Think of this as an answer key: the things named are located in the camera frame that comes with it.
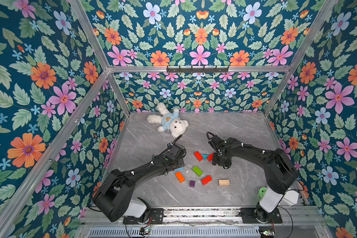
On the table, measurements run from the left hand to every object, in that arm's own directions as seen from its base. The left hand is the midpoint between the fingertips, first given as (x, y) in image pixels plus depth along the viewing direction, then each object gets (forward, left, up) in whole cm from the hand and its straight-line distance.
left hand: (182, 161), depth 89 cm
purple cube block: (-13, -4, -3) cm, 14 cm away
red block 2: (+3, -18, -4) cm, 19 cm away
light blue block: (-4, +2, -3) cm, 5 cm away
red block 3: (-12, -13, -3) cm, 18 cm away
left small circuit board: (-33, +21, -6) cm, 39 cm away
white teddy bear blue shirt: (+30, +8, +5) cm, 31 cm away
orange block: (-9, +2, -4) cm, 10 cm away
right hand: (-2, -23, -2) cm, 23 cm away
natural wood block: (-14, -23, -2) cm, 27 cm away
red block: (+4, -10, -3) cm, 11 cm away
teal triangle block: (+3, -14, -2) cm, 15 cm away
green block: (-6, -9, -3) cm, 11 cm away
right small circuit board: (-38, -39, -5) cm, 55 cm away
